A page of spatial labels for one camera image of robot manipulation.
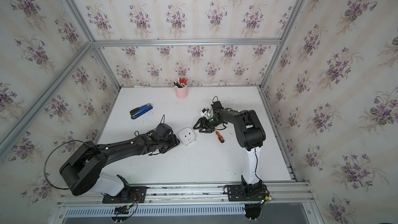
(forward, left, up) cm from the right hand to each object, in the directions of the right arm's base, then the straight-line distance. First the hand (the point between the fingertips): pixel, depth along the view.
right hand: (198, 130), depth 94 cm
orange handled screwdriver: (-5, -13, 0) cm, 14 cm away
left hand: (-10, +11, +1) cm, 15 cm away
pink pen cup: (+29, +13, +2) cm, 32 cm away
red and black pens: (+34, +14, +8) cm, 38 cm away
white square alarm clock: (-5, +7, +2) cm, 9 cm away
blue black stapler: (+12, +42, +2) cm, 44 cm away
